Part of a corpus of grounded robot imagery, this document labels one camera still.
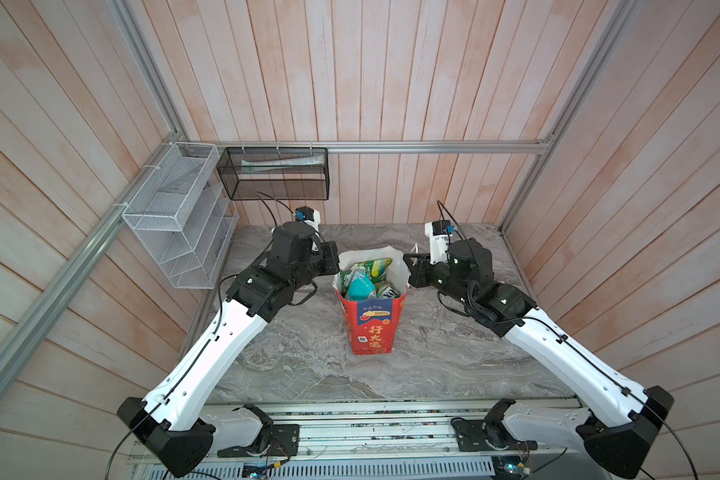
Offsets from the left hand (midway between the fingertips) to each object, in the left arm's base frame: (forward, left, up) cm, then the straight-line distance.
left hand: (337, 254), depth 68 cm
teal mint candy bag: (0, -6, -13) cm, 14 cm away
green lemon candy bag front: (+1, -13, -17) cm, 21 cm away
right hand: (+1, -15, -2) cm, 16 cm away
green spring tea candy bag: (+6, -10, -14) cm, 18 cm away
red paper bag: (-9, -9, -16) cm, 21 cm away
